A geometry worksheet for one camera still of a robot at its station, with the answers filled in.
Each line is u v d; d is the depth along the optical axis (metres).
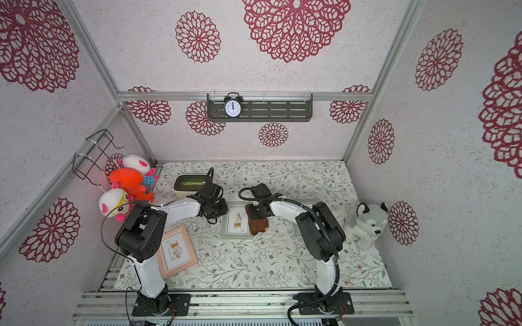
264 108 0.93
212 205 0.78
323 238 0.50
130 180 0.87
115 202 0.79
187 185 1.03
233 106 0.90
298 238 0.90
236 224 0.95
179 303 0.74
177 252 0.85
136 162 0.94
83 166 0.76
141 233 0.50
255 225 0.90
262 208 0.72
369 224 0.76
